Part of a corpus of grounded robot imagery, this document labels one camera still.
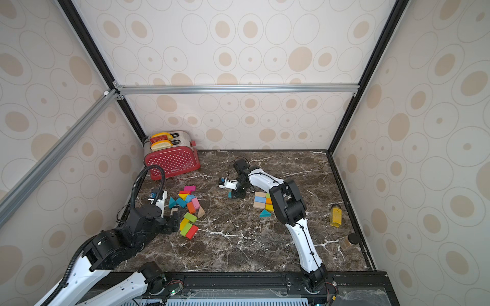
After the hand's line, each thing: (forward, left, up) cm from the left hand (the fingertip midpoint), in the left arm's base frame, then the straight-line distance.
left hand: (177, 211), depth 69 cm
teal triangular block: (+9, -34, -20) cm, 40 cm away
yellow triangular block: (+19, +8, -21) cm, 29 cm away
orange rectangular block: (+17, -36, -22) cm, 46 cm away
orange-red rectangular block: (+13, +3, -22) cm, 26 cm away
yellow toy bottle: (+8, -66, -18) cm, 69 cm away
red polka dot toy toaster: (+36, +9, -10) cm, 38 cm away
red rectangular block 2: (+1, 0, -23) cm, 23 cm away
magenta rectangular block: (+25, +6, -23) cm, 35 cm away
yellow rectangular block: (+14, -36, -22) cm, 45 cm away
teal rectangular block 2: (+16, +8, -22) cm, 29 cm away
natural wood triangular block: (+10, -3, -21) cm, 24 cm away
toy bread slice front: (+37, +18, -2) cm, 41 cm away
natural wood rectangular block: (+20, -31, -19) cm, 41 cm away
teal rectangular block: (+20, -16, -22) cm, 34 cm away
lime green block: (+7, +1, -20) cm, 21 cm away
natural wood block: (+14, -31, -21) cm, 40 cm away
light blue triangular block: (+18, +4, -21) cm, 28 cm away
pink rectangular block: (+16, +1, -23) cm, 28 cm away
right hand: (+21, -18, -24) cm, 36 cm away
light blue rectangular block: (+18, -32, -22) cm, 42 cm away
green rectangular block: (0, -32, +11) cm, 34 cm away
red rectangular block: (+22, +8, -22) cm, 32 cm away
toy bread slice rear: (+44, +16, -3) cm, 47 cm away
